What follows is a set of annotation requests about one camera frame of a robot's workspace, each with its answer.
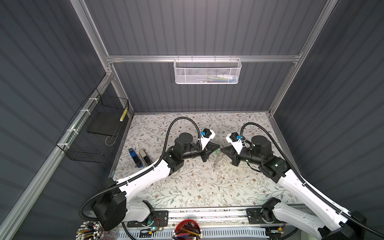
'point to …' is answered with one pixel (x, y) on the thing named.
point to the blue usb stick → (135, 158)
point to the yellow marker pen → (123, 115)
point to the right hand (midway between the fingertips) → (224, 150)
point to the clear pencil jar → (90, 230)
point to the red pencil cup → (187, 229)
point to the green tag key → (217, 151)
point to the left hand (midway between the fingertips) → (218, 144)
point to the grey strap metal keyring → (218, 152)
